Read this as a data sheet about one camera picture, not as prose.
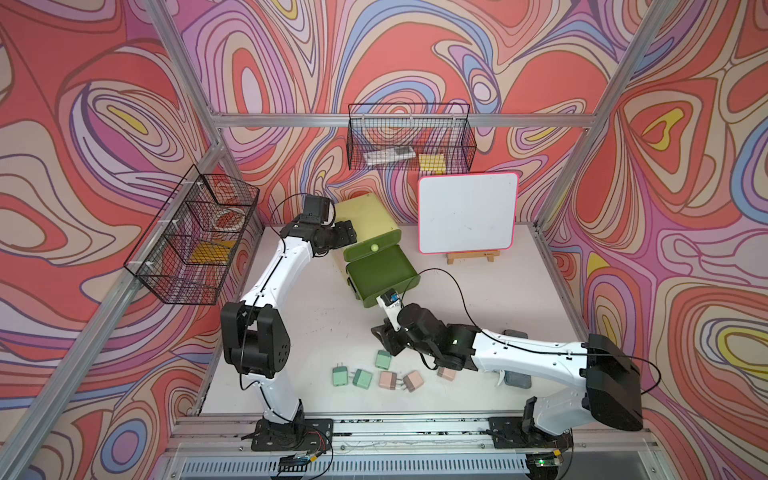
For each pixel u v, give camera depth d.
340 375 0.82
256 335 0.47
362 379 0.80
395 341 0.67
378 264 0.93
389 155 0.89
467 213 1.02
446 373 0.81
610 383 0.42
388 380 0.80
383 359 0.84
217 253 0.72
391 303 0.66
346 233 0.81
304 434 0.73
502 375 0.80
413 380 0.80
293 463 0.71
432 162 0.91
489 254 1.05
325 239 0.73
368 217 0.94
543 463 0.71
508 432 0.73
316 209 0.67
